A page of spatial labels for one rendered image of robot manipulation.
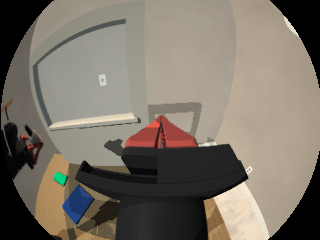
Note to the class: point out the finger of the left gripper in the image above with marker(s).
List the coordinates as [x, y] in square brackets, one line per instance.
[24, 138]
[33, 146]

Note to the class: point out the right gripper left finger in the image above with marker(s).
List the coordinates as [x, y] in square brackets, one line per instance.
[147, 137]

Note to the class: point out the blue flat rectangular pad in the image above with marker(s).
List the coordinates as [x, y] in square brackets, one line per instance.
[76, 204]

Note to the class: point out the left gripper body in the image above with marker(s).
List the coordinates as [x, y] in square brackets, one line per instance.
[26, 153]

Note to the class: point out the green flat rectangular block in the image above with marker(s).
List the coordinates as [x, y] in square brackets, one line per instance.
[60, 178]

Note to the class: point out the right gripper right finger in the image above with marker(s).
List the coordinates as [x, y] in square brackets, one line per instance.
[174, 136]

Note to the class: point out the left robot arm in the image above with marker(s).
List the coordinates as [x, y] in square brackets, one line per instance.
[18, 155]

